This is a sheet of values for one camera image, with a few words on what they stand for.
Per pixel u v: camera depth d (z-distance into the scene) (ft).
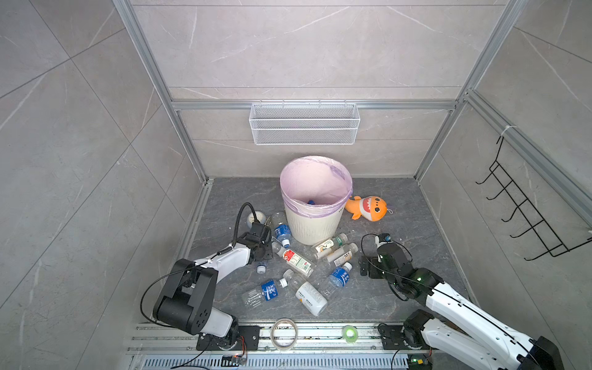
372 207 3.21
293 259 2.79
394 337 2.43
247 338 2.40
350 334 2.46
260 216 3.27
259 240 2.35
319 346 2.40
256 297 2.52
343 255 2.87
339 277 2.67
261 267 2.80
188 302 1.42
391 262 1.99
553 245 1.93
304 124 3.30
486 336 1.46
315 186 3.21
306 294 2.54
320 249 2.89
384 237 2.39
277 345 2.37
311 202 3.42
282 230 3.05
